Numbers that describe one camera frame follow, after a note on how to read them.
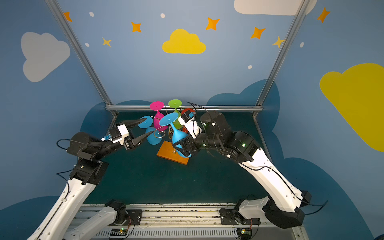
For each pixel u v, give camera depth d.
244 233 0.73
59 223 0.38
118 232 0.73
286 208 0.37
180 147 0.54
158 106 0.78
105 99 1.12
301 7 0.70
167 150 0.99
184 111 0.76
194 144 0.49
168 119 0.52
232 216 0.75
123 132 0.42
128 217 0.73
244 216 0.62
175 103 0.80
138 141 0.49
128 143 0.48
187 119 0.48
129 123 0.49
